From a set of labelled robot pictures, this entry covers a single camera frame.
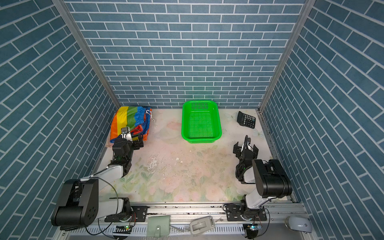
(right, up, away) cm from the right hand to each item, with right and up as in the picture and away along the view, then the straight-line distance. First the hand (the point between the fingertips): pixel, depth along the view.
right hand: (246, 142), depth 91 cm
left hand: (-69, +5, -3) cm, 69 cm away
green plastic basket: (-28, +13, +21) cm, 37 cm away
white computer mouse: (+15, -33, -26) cm, 44 cm away
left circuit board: (-66, -40, -19) cm, 79 cm away
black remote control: (-89, -36, -24) cm, 99 cm away
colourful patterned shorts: (-70, +15, +6) cm, 72 cm away
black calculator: (+6, +14, +20) cm, 26 cm away
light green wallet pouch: (-49, -36, -22) cm, 65 cm away
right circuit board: (-3, -40, -20) cm, 45 cm away
